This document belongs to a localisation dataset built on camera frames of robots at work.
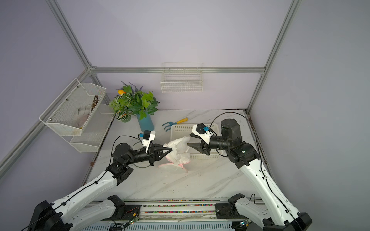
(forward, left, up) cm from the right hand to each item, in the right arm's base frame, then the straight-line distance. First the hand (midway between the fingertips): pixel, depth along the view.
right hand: (191, 140), depth 65 cm
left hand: (-4, +10, -2) cm, 11 cm away
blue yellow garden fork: (+37, +15, -30) cm, 50 cm away
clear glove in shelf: (+20, +61, -2) cm, 64 cm away
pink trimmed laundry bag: (-5, +6, -5) cm, 9 cm away
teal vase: (+32, +33, -25) cm, 52 cm away
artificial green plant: (+28, +34, +1) cm, 44 cm away
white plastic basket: (+28, +10, -29) cm, 41 cm away
